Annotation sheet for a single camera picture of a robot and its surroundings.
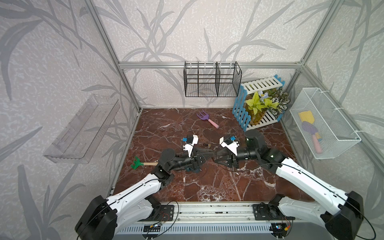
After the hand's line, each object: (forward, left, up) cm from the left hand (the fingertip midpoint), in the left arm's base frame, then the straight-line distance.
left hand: (211, 156), depth 65 cm
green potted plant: (+36, -38, 0) cm, 53 cm away
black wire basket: (+60, -2, -1) cm, 60 cm away
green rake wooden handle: (+9, +44, -27) cm, 52 cm away
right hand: (+1, -2, -2) cm, 3 cm away
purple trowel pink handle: (+13, -55, -3) cm, 57 cm away
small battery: (+21, +1, -26) cm, 34 cm away
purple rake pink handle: (+47, +1, -27) cm, 54 cm away
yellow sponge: (+26, -56, -2) cm, 62 cm away
